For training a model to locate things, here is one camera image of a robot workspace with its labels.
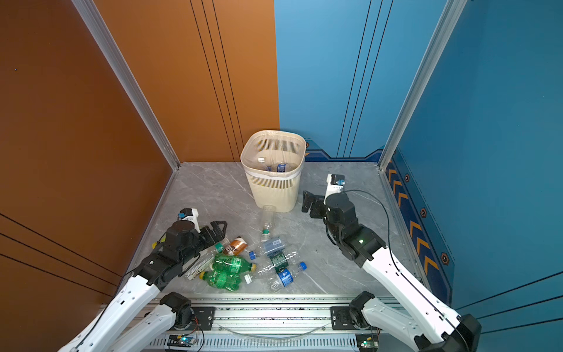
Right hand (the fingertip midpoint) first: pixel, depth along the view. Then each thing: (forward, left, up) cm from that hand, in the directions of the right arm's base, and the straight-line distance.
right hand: (312, 191), depth 72 cm
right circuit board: (-38, -18, -32) cm, 53 cm away
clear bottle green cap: (+4, +17, -24) cm, 30 cm away
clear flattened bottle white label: (-15, +39, -25) cm, 49 cm away
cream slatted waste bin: (+32, +16, -16) cm, 39 cm away
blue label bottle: (+26, +9, -16) cm, 32 cm away
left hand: (-6, +33, -12) cm, 35 cm away
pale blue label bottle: (-9, +17, -24) cm, 31 cm away
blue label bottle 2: (-20, +10, -24) cm, 33 cm away
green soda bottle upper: (-16, +29, -23) cm, 40 cm away
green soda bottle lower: (-19, +33, -28) cm, 48 cm away
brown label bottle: (-8, +29, -24) cm, 38 cm away
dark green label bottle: (-14, +12, -24) cm, 30 cm away
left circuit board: (-38, +43, -30) cm, 65 cm away
